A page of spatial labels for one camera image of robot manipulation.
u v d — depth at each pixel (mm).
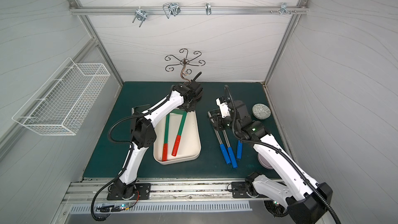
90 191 753
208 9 783
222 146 868
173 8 765
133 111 1018
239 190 736
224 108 646
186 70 866
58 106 672
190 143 883
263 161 778
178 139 817
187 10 776
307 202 370
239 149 858
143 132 550
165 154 842
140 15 759
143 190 742
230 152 845
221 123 635
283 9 765
